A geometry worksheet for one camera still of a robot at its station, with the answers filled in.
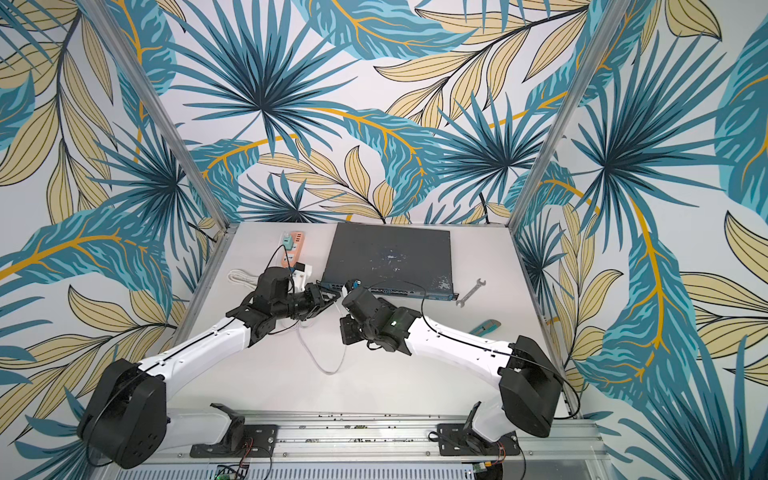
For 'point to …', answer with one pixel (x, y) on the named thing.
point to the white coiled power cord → (242, 277)
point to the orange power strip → (292, 252)
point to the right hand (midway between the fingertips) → (327, 344)
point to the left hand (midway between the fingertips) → (338, 298)
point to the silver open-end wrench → (480, 283)
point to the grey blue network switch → (402, 259)
